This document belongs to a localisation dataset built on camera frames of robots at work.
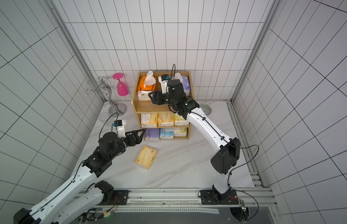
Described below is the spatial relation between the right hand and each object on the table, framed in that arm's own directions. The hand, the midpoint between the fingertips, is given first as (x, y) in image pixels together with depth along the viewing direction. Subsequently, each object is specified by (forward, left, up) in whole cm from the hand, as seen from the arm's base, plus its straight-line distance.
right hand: (146, 95), depth 72 cm
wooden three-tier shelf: (-5, -4, -16) cm, 18 cm away
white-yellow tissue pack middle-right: (-5, -18, -16) cm, 24 cm away
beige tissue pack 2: (-5, -10, -15) cm, 18 cm away
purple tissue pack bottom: (-6, +1, -30) cm, 31 cm away
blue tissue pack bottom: (-5, -9, -31) cm, 32 cm away
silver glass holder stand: (+18, +36, -35) cm, 54 cm away
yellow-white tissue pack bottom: (-3, -18, -30) cm, 36 cm away
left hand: (-14, +5, -16) cm, 22 cm away
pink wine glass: (+25, +27, -19) cm, 42 cm away
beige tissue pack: (-6, +2, -15) cm, 16 cm away
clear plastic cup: (+8, +41, -31) cm, 52 cm away
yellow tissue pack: (-21, +1, -32) cm, 38 cm away
